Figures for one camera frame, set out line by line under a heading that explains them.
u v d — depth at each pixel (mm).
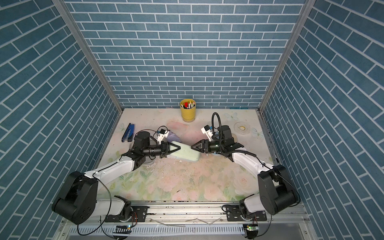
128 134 1027
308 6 707
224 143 678
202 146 722
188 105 1062
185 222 722
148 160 731
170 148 741
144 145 670
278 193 428
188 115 1079
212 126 770
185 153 765
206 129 771
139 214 738
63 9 706
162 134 774
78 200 415
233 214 735
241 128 1113
